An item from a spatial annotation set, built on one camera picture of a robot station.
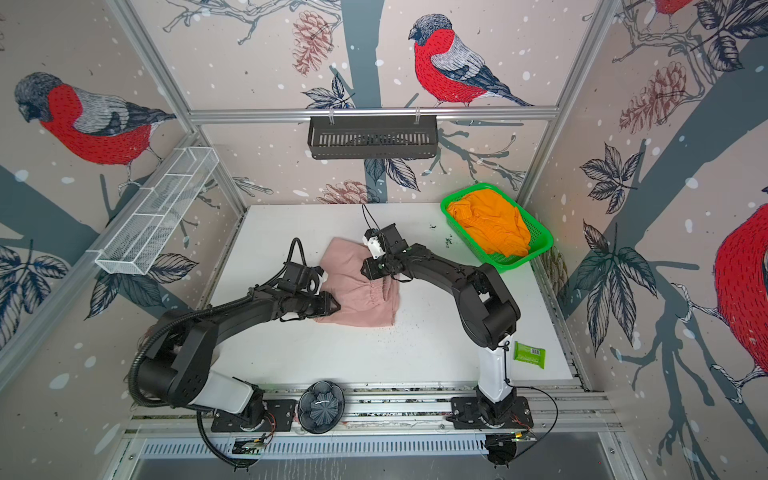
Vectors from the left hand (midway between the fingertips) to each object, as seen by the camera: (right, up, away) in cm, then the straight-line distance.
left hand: (335, 307), depth 89 cm
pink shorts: (+8, +2, +1) cm, 8 cm away
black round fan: (-1, -22, -14) cm, 26 cm away
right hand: (+9, +10, +5) cm, 14 cm away
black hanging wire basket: (+10, +58, +18) cm, 61 cm away
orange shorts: (+56, +27, +21) cm, 65 cm away
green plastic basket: (+70, +20, +15) cm, 75 cm away
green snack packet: (+56, -11, -7) cm, 57 cm away
